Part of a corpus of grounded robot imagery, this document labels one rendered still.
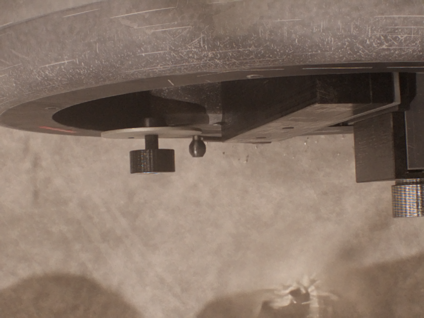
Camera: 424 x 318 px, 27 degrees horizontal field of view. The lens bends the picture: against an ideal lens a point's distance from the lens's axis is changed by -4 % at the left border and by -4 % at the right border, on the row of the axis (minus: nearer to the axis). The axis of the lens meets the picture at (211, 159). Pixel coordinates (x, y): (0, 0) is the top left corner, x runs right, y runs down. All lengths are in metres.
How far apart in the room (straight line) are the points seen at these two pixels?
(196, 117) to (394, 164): 0.36
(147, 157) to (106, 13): 0.42
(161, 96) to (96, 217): 0.50
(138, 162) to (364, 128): 0.32
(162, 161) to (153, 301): 0.52
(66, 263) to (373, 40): 0.99
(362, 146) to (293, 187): 0.74
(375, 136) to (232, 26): 0.22
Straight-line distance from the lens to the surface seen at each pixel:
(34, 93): 0.69
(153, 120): 1.01
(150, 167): 0.99
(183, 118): 1.01
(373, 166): 0.75
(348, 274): 1.53
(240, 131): 0.93
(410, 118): 0.72
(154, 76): 0.62
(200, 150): 1.04
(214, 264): 1.49
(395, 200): 0.75
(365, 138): 0.77
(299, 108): 0.71
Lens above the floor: 1.48
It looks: 83 degrees down
